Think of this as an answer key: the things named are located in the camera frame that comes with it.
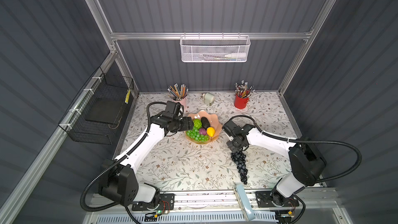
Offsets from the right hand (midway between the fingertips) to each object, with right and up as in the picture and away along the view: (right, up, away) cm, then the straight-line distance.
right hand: (236, 145), depth 89 cm
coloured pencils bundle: (-36, +32, +17) cm, 51 cm away
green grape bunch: (-24, +7, +1) cm, 25 cm away
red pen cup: (+8, +26, +25) cm, 37 cm away
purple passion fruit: (-19, +8, +4) cm, 21 cm away
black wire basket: (-68, +18, -19) cm, 73 cm away
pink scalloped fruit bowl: (-12, +12, +10) cm, 20 cm away
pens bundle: (+6, +33, +10) cm, 35 cm away
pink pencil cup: (-33, +26, +15) cm, 44 cm away
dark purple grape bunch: (0, -5, -6) cm, 8 cm away
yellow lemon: (-15, +8, +5) cm, 17 cm away
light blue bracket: (0, -21, -17) cm, 27 cm away
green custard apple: (-23, +12, +6) cm, 26 cm away
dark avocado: (-18, +13, +8) cm, 23 cm away
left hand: (-27, +13, -5) cm, 31 cm away
